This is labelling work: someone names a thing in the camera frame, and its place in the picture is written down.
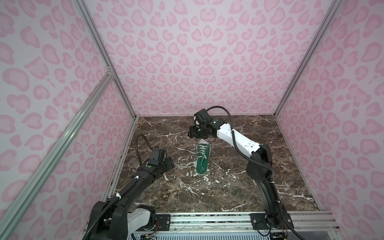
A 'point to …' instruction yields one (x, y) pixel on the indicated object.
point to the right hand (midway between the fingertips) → (192, 133)
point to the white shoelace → (202, 148)
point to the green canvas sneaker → (203, 153)
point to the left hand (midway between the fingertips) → (169, 161)
